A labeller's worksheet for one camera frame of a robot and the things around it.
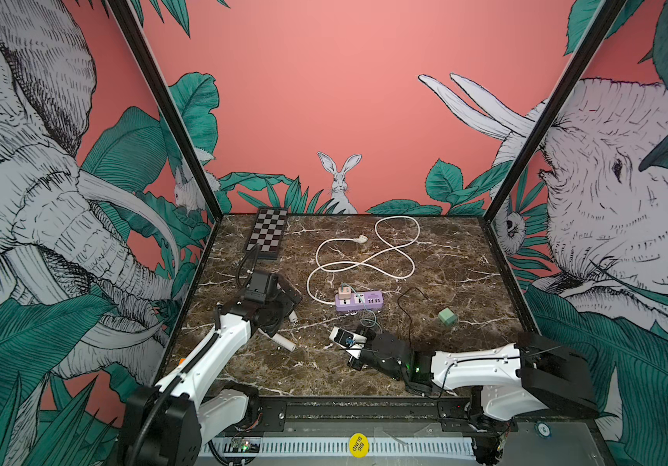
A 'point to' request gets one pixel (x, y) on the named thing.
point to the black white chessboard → (268, 231)
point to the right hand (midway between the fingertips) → (334, 330)
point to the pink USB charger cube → (346, 293)
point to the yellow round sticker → (359, 445)
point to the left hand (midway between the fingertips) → (297, 302)
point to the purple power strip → (372, 299)
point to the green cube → (448, 317)
